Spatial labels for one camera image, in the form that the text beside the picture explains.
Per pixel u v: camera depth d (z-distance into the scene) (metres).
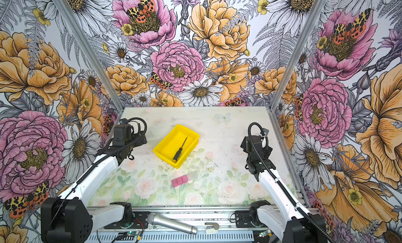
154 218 0.71
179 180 0.86
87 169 0.49
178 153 0.95
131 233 0.71
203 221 0.76
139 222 0.73
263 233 0.72
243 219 0.74
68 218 0.39
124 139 0.65
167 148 0.98
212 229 0.71
